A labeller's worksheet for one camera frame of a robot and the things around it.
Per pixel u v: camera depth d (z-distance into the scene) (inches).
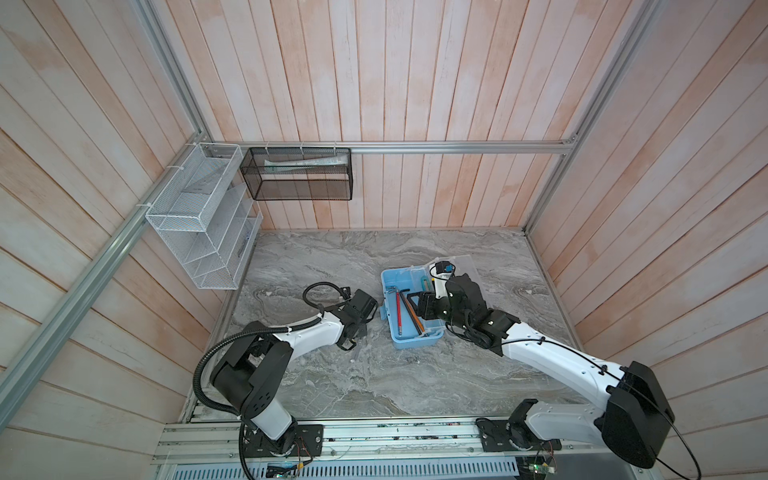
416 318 28.5
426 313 27.6
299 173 41.0
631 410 15.9
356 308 28.3
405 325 36.8
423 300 28.1
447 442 28.9
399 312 37.7
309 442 28.8
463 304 23.3
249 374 17.6
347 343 29.1
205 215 26.6
